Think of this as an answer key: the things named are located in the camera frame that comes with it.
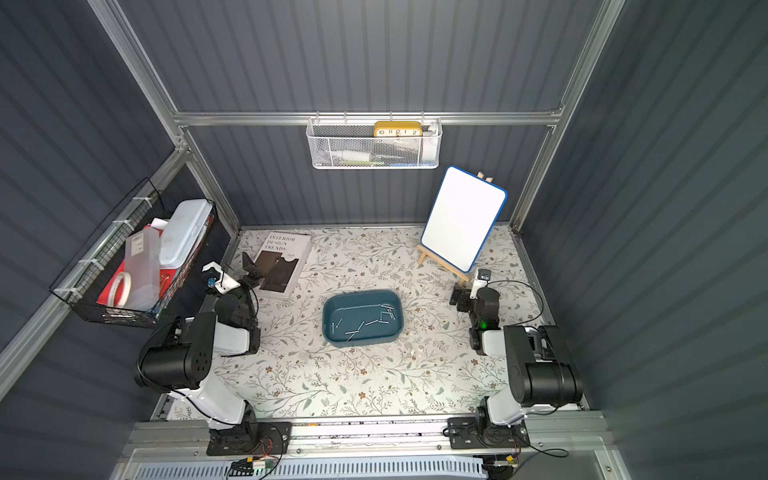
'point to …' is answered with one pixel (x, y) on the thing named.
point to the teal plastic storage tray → (362, 317)
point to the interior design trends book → (281, 260)
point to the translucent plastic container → (142, 264)
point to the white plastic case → (186, 218)
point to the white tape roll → (113, 287)
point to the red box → (168, 277)
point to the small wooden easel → (462, 275)
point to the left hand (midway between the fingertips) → (233, 260)
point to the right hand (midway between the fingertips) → (479, 285)
